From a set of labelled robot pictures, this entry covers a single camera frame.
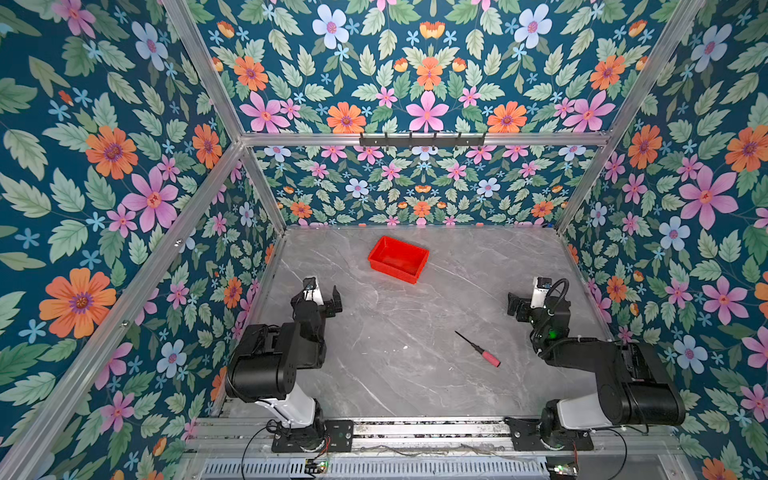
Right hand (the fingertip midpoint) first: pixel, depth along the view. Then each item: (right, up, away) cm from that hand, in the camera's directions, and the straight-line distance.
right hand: (533, 292), depth 92 cm
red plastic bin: (-43, +10, +20) cm, 48 cm away
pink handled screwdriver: (-16, -18, -6) cm, 25 cm away
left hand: (-67, +2, 0) cm, 67 cm away
